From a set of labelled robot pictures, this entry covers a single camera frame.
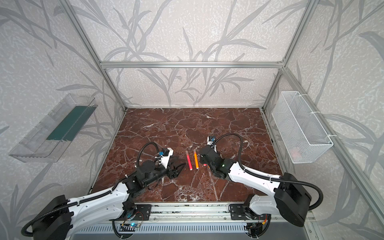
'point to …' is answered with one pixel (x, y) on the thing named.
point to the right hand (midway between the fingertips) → (203, 146)
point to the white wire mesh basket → (305, 137)
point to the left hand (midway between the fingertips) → (183, 157)
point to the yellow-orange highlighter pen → (196, 159)
